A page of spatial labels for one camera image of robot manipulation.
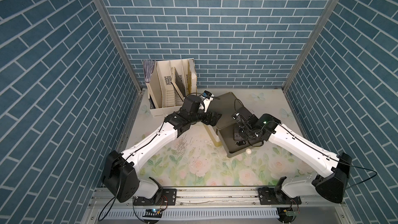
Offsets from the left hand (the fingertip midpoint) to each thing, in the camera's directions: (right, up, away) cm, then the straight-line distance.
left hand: (218, 112), depth 77 cm
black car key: (+11, -15, 0) cm, 19 cm away
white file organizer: (-36, +8, +28) cm, 46 cm away
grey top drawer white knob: (+4, -12, -1) cm, 12 cm away
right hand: (+9, -11, -1) cm, 14 cm away
